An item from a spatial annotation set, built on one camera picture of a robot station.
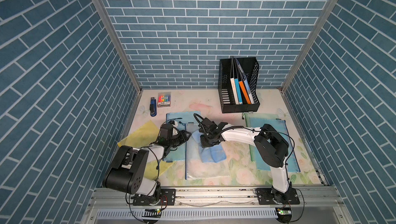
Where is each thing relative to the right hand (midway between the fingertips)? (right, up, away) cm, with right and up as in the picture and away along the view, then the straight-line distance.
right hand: (203, 145), depth 91 cm
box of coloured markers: (-29, +28, +21) cm, 46 cm away
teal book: (+22, +32, +2) cm, 39 cm away
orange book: (+28, +28, +7) cm, 41 cm away
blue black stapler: (-35, +22, +14) cm, 44 cm away
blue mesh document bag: (-11, +17, -9) cm, 22 cm away
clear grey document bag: (-4, -10, -8) cm, 14 cm away
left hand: (-6, +6, -1) cm, 9 cm away
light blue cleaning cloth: (+5, -4, -5) cm, 8 cm away
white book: (+19, +33, +2) cm, 38 cm away
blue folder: (+25, +38, -4) cm, 45 cm away
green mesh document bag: (+38, +17, +14) cm, 44 cm away
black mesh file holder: (+32, +49, +11) cm, 59 cm away
